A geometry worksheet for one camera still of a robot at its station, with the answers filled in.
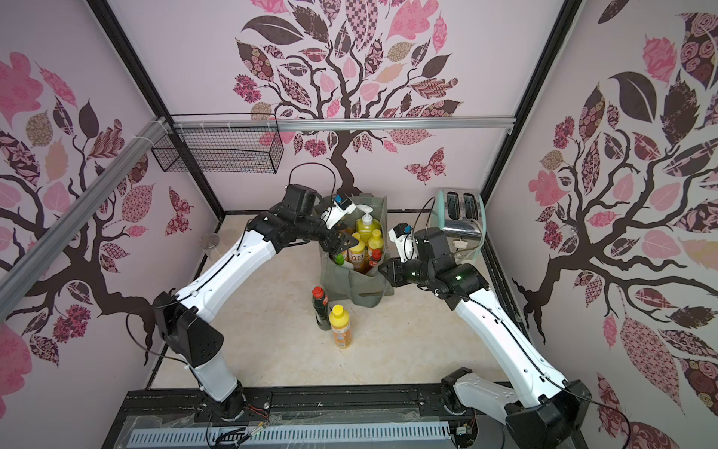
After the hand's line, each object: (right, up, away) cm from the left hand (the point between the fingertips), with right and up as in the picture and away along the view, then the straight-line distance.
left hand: (349, 237), depth 77 cm
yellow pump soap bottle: (+5, +4, +10) cm, 12 cm away
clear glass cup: (-49, -2, +16) cm, 51 cm away
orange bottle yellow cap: (+2, -5, +9) cm, 10 cm away
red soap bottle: (+7, -6, +6) cm, 11 cm away
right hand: (+9, -7, -5) cm, 13 cm away
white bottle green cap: (-3, -7, +5) cm, 9 cm away
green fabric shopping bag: (-3, -13, +1) cm, 14 cm away
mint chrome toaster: (+38, +8, +18) cm, 43 cm away
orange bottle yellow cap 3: (-2, -22, -8) cm, 23 cm away
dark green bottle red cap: (-8, -19, 0) cm, 21 cm away
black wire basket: (-39, +33, +18) cm, 54 cm away
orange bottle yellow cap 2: (+8, -2, +8) cm, 11 cm away
